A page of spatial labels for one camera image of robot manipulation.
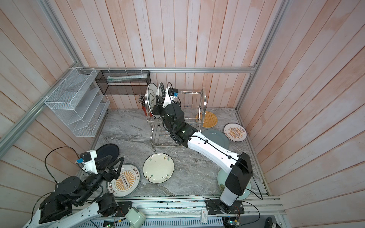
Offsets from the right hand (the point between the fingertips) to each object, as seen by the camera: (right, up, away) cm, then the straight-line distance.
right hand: (155, 97), depth 66 cm
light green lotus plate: (+37, -45, +17) cm, 61 cm away
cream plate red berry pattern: (-2, -41, +21) cm, 46 cm away
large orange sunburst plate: (-19, -48, +15) cm, 53 cm away
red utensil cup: (-7, -5, +7) cm, 11 cm away
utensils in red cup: (-16, +5, +38) cm, 41 cm away
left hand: (-16, -29, -4) cm, 34 cm away
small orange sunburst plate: (+54, -19, +38) cm, 69 cm away
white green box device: (-9, -58, +1) cm, 59 cm away
